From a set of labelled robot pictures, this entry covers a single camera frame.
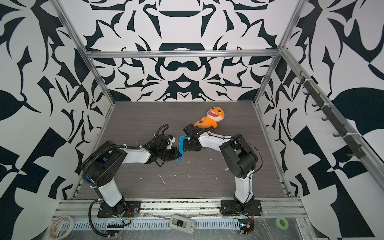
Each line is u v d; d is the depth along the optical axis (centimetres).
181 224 67
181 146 93
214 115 102
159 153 77
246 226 71
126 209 73
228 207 74
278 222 71
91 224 69
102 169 48
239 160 50
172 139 89
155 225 65
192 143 70
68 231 68
